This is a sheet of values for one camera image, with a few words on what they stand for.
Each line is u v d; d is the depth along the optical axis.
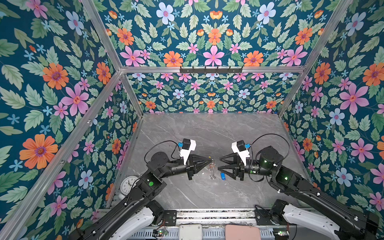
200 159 0.56
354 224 0.40
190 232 0.69
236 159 0.56
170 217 0.74
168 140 0.48
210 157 0.62
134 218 0.57
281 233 0.70
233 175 0.55
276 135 0.46
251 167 0.54
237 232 0.69
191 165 0.51
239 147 0.52
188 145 0.51
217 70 0.93
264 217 0.73
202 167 0.57
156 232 0.71
